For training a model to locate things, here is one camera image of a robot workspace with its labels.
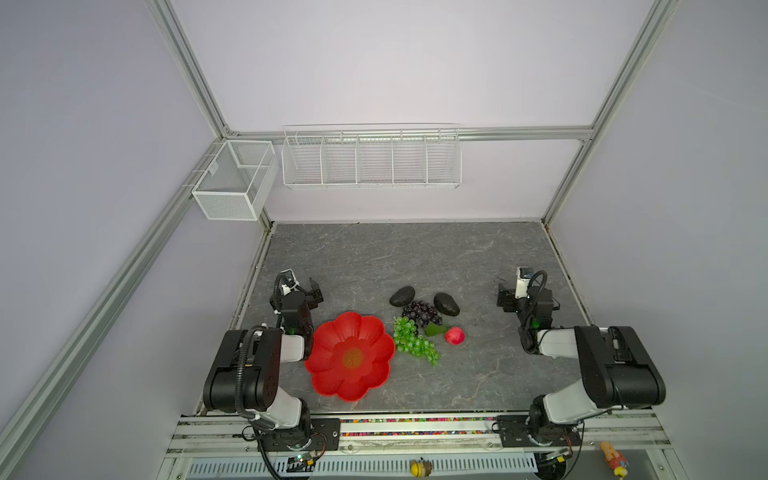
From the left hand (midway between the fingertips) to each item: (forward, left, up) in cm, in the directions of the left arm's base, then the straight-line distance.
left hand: (298, 284), depth 92 cm
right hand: (-4, -69, -2) cm, 69 cm away
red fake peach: (-17, -47, -5) cm, 50 cm away
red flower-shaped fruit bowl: (-19, -15, -9) cm, 26 cm away
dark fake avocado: (-3, -32, -5) cm, 33 cm away
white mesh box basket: (+34, +21, +15) cm, 42 cm away
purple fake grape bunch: (-10, -38, -5) cm, 40 cm away
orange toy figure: (-49, -78, -6) cm, 92 cm away
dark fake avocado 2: (-8, -46, -4) cm, 46 cm away
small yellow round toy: (-48, -33, -5) cm, 58 cm away
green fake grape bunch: (-18, -32, -4) cm, 37 cm away
